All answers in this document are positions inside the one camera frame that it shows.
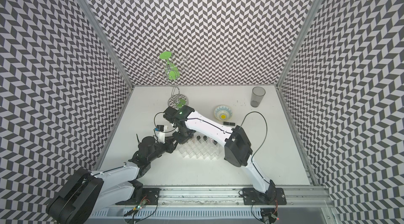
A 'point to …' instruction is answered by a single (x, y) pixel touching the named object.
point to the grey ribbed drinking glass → (257, 94)
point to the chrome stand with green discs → (170, 69)
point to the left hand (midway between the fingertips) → (179, 138)
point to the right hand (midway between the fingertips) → (186, 141)
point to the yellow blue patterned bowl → (223, 112)
